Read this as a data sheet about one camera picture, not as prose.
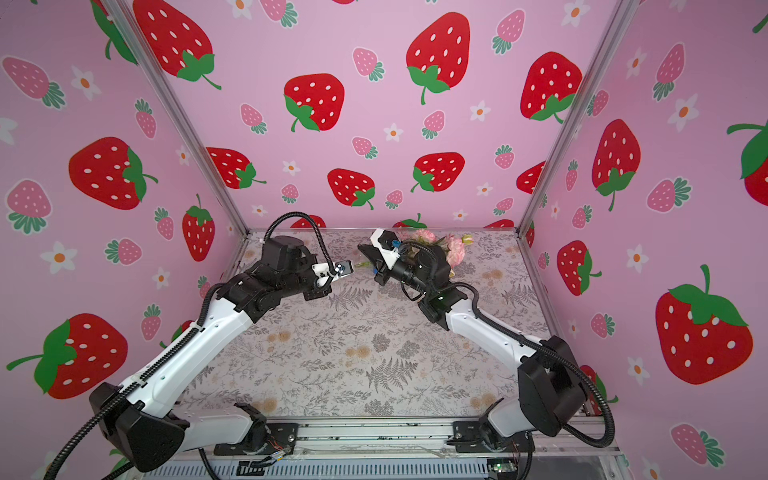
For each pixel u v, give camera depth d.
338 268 0.60
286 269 0.56
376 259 0.65
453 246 0.71
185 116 0.87
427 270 0.57
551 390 0.42
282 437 0.73
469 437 0.73
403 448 0.73
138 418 0.37
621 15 0.69
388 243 0.59
